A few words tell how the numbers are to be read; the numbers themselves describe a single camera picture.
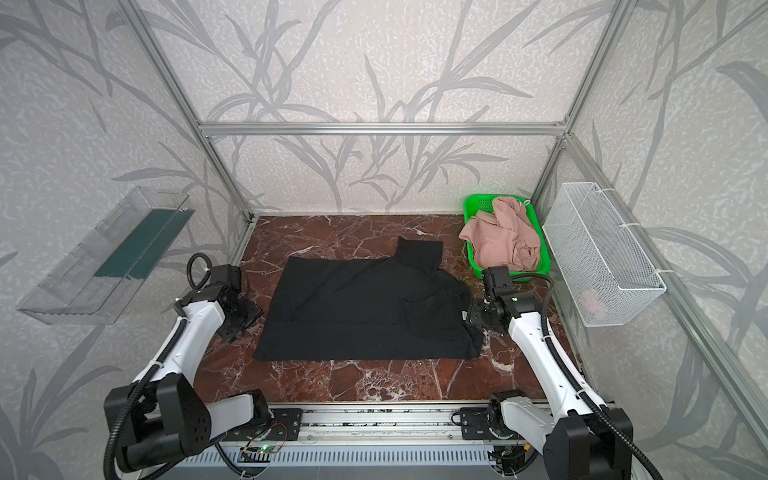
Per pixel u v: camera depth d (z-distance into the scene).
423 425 0.75
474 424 0.74
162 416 0.40
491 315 0.57
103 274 0.64
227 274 0.67
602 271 0.63
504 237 1.01
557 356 0.46
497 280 0.63
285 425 0.72
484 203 1.16
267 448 0.71
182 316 0.53
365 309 0.94
